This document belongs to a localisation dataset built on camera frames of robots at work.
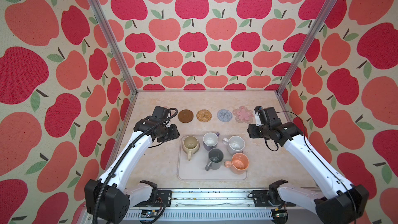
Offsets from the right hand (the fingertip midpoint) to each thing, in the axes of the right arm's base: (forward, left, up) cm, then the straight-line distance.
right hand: (256, 128), depth 79 cm
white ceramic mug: (-1, +8, -17) cm, 19 cm away
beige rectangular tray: (-18, +31, -18) cm, 40 cm away
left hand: (-7, +39, -1) cm, 40 cm away
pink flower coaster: (+23, +1, -18) cm, 29 cm away
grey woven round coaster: (+21, +14, -18) cm, 31 cm away
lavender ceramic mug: (-1, +23, -17) cm, 28 cm away
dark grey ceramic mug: (-11, +19, -14) cm, 26 cm away
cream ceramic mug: (-4, +35, -15) cm, 38 cm away
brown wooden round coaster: (+17, +42, -18) cm, 49 cm away
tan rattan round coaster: (+19, +29, -18) cm, 39 cm away
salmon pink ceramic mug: (-13, +7, -17) cm, 22 cm away
